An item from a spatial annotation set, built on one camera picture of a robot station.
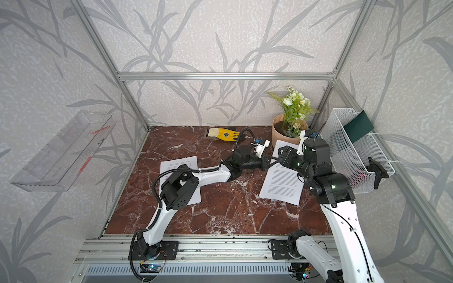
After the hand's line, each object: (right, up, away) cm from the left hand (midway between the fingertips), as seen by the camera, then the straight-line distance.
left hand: (280, 162), depth 80 cm
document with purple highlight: (-47, -3, +22) cm, 52 cm away
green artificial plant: (+11, +27, +10) cm, 31 cm away
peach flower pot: (+8, +17, +21) cm, 28 cm away
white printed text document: (+3, -11, +6) cm, 13 cm away
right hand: (-2, +6, -14) cm, 15 cm away
